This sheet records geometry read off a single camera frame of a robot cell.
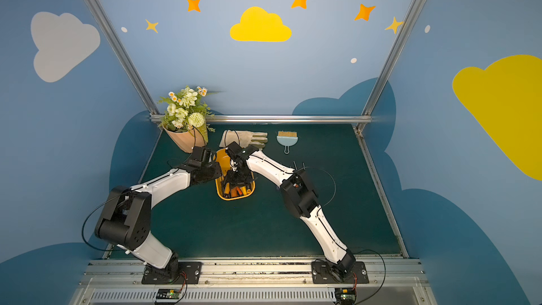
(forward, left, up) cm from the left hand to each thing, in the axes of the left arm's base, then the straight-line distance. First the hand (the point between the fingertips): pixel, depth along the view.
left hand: (220, 167), depth 95 cm
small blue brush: (+24, -32, -7) cm, 40 cm away
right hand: (-7, -7, -3) cm, 11 cm away
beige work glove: (+25, -7, -8) cm, 27 cm away
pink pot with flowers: (+12, +13, +18) cm, 26 cm away
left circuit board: (-47, +11, -8) cm, 49 cm away
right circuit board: (-46, -51, -9) cm, 69 cm away
